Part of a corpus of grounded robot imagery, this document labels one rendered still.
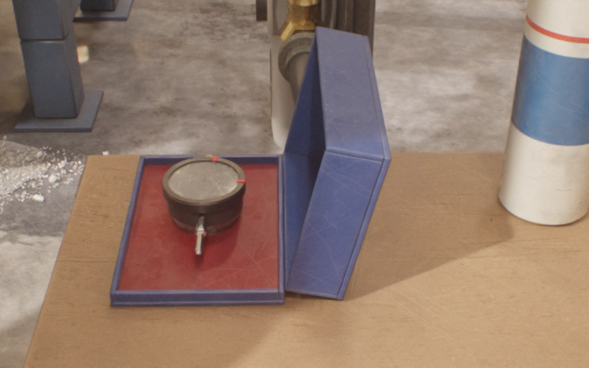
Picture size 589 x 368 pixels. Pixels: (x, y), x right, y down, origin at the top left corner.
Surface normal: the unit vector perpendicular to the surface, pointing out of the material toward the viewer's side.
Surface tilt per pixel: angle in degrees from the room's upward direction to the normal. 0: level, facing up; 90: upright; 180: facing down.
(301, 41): 76
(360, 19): 89
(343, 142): 13
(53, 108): 90
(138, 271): 0
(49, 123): 0
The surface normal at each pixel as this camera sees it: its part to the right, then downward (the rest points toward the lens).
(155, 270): 0.00, -0.82
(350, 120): 0.22, -0.80
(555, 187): -0.15, 0.56
